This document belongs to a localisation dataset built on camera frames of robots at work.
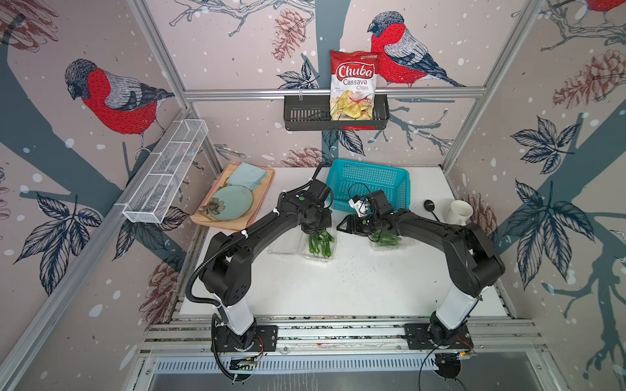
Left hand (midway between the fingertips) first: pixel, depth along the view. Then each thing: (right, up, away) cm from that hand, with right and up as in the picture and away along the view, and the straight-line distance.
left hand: (331, 221), depth 85 cm
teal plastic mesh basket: (+10, +16, +30) cm, 36 cm away
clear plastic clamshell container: (+21, -9, +7) cm, 24 cm away
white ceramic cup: (+53, +2, +11) cm, 54 cm away
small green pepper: (-3, -9, +10) cm, 14 cm away
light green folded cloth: (-40, +18, +33) cm, 55 cm away
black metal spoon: (+44, +4, +21) cm, 49 cm away
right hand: (+4, -3, +5) cm, 7 cm away
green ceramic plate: (-42, +6, +22) cm, 48 cm away
